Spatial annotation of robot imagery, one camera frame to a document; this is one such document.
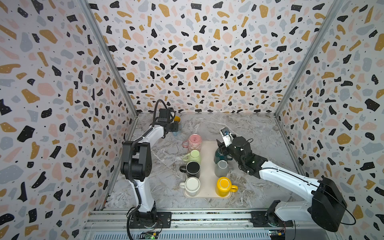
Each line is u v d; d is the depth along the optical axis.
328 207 0.41
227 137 0.67
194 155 0.86
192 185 0.78
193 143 0.90
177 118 1.04
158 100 0.77
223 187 0.75
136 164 0.52
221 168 0.82
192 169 0.82
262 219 0.73
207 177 0.88
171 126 0.87
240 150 0.58
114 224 0.73
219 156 0.88
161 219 0.73
